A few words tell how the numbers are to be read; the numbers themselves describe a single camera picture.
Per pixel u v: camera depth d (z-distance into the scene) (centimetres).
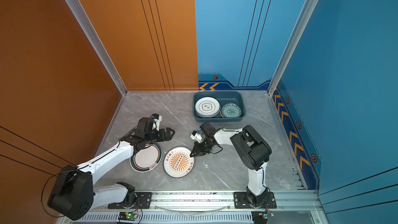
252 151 50
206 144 79
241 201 72
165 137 77
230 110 106
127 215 71
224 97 115
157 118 79
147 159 84
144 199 74
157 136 75
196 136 87
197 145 81
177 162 85
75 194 41
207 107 107
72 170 43
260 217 71
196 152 79
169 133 78
